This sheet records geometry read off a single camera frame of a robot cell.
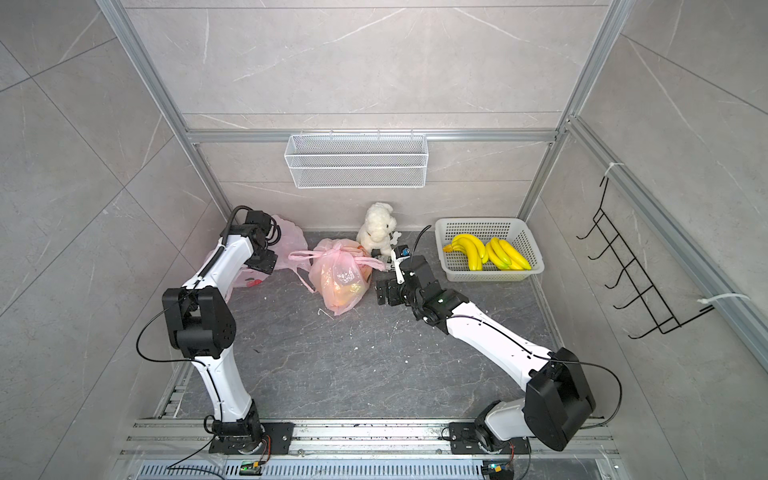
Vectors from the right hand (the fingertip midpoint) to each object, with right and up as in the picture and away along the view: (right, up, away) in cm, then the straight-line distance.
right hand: (390, 280), depth 81 cm
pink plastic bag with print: (-16, +2, +9) cm, 18 cm away
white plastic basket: (+47, +16, +30) cm, 59 cm away
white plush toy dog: (-5, +15, +16) cm, 23 cm away
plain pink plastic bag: (-36, +9, +25) cm, 45 cm away
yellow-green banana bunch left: (+29, +10, +22) cm, 38 cm away
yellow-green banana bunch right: (+40, +7, +20) cm, 45 cm away
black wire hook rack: (+55, -1, -19) cm, 58 cm away
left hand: (-44, +6, +11) cm, 45 cm away
